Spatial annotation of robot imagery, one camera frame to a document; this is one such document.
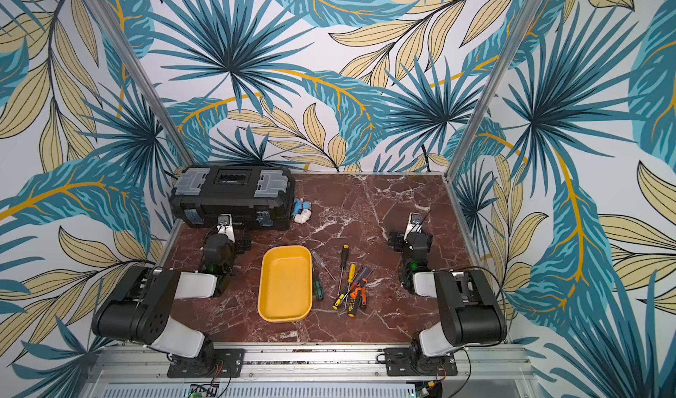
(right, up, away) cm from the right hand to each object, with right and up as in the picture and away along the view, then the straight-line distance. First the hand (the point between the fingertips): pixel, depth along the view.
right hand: (411, 227), depth 93 cm
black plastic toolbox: (-53, +10, -4) cm, 55 cm away
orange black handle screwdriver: (-21, -20, -10) cm, 31 cm away
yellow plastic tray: (-43, -20, -6) cm, 48 cm away
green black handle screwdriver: (-32, -19, -8) cm, 38 cm away
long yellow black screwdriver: (-23, -12, 0) cm, 26 cm away
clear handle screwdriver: (-31, -13, 0) cm, 34 cm away
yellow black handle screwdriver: (-25, -22, -9) cm, 35 cm away
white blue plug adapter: (-40, +5, +11) cm, 42 cm away
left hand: (-63, -1, 0) cm, 63 cm away
